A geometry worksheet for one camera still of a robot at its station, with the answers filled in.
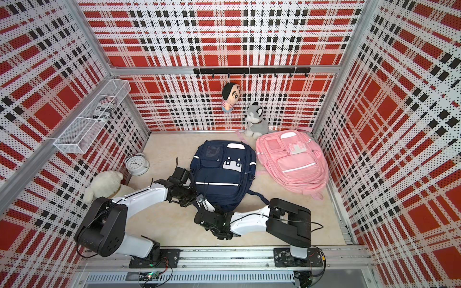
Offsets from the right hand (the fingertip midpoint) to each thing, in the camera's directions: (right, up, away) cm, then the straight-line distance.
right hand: (209, 210), depth 83 cm
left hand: (-4, +5, +6) cm, 9 cm away
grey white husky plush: (+26, +43, +28) cm, 57 cm away
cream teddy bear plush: (-43, +13, -7) cm, 45 cm away
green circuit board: (-20, -21, -14) cm, 32 cm away
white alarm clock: (-44, +20, +17) cm, 51 cm away
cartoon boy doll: (+10, +57, +7) cm, 59 cm away
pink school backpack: (+45, +22, +17) cm, 53 cm away
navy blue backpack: (+5, +17, +15) cm, 23 cm away
